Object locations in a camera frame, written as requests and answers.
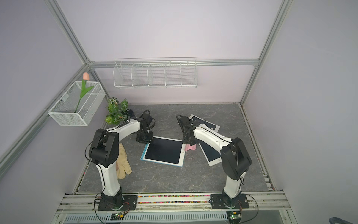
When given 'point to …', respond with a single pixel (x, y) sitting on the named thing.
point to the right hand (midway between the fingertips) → (189, 140)
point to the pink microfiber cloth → (188, 147)
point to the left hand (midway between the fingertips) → (148, 142)
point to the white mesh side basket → (63, 111)
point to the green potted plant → (117, 113)
